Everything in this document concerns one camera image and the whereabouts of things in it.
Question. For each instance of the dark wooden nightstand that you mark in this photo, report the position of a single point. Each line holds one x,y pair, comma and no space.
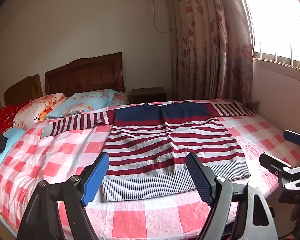
147,95

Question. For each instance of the pink floral curtain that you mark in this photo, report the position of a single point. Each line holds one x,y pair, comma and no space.
202,42

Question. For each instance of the light blue bed sheet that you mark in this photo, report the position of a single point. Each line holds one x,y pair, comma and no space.
12,136

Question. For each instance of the red grey striped sweater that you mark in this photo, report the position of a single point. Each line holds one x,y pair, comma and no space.
170,145

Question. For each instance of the large carved wooden headboard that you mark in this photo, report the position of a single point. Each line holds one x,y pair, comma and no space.
85,77

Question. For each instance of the pink white checkered bed sheet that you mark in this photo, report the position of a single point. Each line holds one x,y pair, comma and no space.
65,155

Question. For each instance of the barred window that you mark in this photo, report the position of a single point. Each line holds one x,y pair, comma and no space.
277,17

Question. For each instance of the light blue floral quilt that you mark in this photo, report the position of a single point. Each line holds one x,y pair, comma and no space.
82,103

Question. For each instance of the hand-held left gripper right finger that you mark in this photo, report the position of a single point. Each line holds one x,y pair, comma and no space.
200,180

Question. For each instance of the red floral blanket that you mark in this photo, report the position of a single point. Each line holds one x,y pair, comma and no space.
2,120

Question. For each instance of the orange floral quilt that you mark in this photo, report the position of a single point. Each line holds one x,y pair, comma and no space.
37,110

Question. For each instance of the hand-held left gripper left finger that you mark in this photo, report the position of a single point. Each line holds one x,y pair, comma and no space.
95,180

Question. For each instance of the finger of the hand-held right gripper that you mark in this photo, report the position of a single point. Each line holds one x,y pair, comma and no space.
295,138
273,163

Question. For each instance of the small wooden headboard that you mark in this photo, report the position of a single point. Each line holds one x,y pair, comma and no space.
22,90

